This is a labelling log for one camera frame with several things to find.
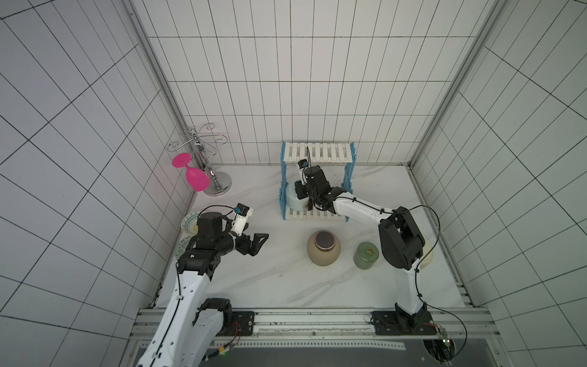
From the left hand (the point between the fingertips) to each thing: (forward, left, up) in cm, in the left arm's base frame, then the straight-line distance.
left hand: (254, 234), depth 76 cm
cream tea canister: (-12, -47, +18) cm, 52 cm away
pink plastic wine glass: (+24, +27, 0) cm, 36 cm away
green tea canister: (-4, -40, -8) cm, 41 cm away
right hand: (+25, -12, -2) cm, 27 cm away
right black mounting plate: (-24, -44, -8) cm, 51 cm away
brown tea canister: (-3, -24, -3) cm, 24 cm away
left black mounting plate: (-24, +4, -15) cm, 29 cm away
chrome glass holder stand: (+36, +24, -16) cm, 46 cm away
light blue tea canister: (+19, -13, -5) cm, 23 cm away
